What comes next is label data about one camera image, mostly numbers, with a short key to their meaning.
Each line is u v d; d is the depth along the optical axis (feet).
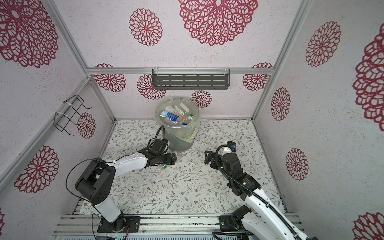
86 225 2.45
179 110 3.02
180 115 3.01
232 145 2.14
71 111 2.60
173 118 2.80
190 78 3.09
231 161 1.77
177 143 3.27
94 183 1.53
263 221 1.53
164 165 2.97
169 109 3.03
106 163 1.67
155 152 2.40
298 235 1.31
